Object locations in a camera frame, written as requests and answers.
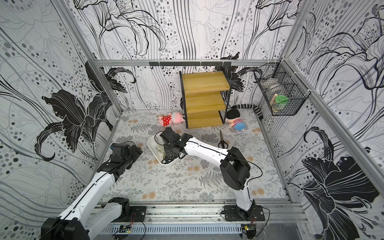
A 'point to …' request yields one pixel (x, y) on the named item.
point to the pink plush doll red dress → (175, 117)
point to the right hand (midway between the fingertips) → (170, 147)
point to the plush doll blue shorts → (233, 120)
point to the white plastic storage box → (156, 144)
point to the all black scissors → (168, 158)
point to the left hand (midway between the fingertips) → (140, 154)
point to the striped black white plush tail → (250, 106)
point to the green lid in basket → (281, 101)
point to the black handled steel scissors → (222, 143)
